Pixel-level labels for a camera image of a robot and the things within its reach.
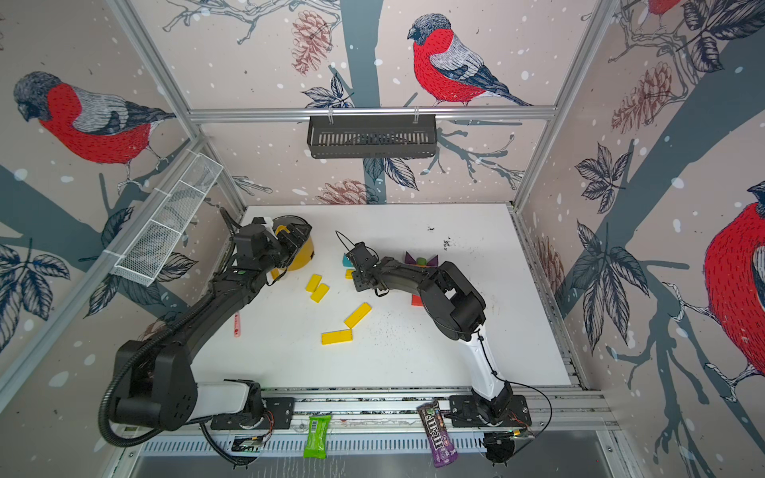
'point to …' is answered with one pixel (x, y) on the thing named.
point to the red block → (416, 300)
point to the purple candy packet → (442, 447)
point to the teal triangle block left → (347, 262)
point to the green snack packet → (315, 446)
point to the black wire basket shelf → (372, 135)
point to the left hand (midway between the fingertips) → (311, 227)
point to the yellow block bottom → (337, 337)
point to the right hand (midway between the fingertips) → (366, 273)
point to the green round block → (420, 261)
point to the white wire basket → (146, 249)
